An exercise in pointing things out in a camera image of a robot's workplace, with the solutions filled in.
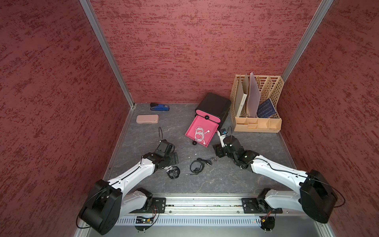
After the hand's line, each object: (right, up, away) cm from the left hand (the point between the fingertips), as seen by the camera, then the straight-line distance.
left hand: (171, 162), depth 87 cm
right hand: (+28, +10, -1) cm, 30 cm away
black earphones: (+2, -5, -2) cm, 6 cm away
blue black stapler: (-18, +36, +31) cm, 51 cm away
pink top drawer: (+23, +28, +6) cm, 36 cm away
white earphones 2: (+18, +18, +11) cm, 28 cm away
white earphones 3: (-2, -3, -1) cm, 4 cm away
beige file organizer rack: (+68, +49, +16) cm, 86 cm away
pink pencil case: (-22, +26, +23) cm, 41 cm away
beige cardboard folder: (+43, +42, +1) cm, 60 cm away
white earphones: (+17, +12, +8) cm, 23 cm away
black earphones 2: (+15, -5, -1) cm, 16 cm away
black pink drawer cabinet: (+25, +30, +5) cm, 39 cm away
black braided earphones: (+23, -1, +3) cm, 23 cm away
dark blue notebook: (+65, +33, +16) cm, 75 cm away
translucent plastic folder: (+56, +41, +15) cm, 71 cm away
